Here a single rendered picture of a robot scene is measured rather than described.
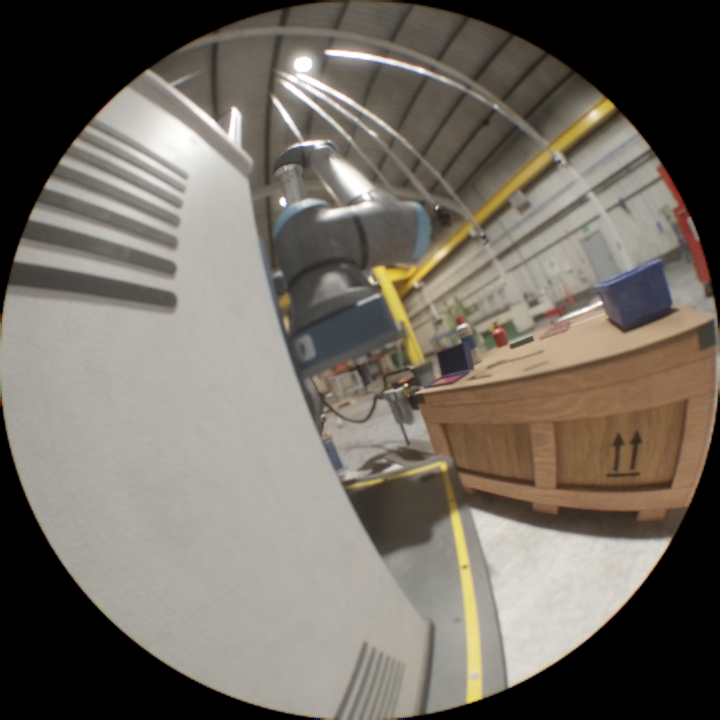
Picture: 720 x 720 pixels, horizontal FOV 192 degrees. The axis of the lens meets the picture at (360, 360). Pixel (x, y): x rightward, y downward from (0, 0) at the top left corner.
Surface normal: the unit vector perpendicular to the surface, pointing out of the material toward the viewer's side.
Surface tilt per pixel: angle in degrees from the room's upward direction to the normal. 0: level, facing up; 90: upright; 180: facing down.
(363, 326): 90
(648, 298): 90
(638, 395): 90
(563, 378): 90
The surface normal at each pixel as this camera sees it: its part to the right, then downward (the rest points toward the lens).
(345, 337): -0.23, 0.02
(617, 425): -0.86, 0.30
